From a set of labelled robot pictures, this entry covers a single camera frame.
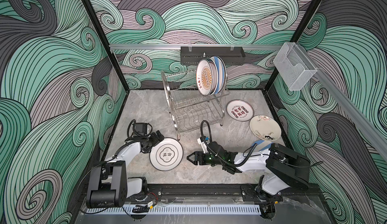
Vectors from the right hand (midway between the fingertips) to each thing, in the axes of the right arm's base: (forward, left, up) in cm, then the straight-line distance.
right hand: (190, 159), depth 80 cm
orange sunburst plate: (+33, -8, +30) cm, 45 cm away
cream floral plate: (+23, -50, -5) cm, 55 cm away
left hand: (+13, +19, -2) cm, 23 cm away
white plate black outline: (+4, +13, -4) cm, 14 cm away
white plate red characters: (+37, -36, -5) cm, 52 cm away
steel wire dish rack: (+37, +1, -4) cm, 37 cm away
